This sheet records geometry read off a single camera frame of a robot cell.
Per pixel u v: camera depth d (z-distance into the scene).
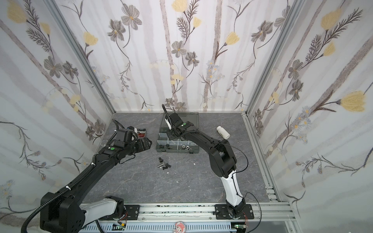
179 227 0.67
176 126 0.71
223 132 1.04
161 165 0.91
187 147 0.98
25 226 0.36
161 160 0.93
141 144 0.73
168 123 0.75
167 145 0.98
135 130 0.78
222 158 0.52
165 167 0.90
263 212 0.75
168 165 0.90
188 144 0.98
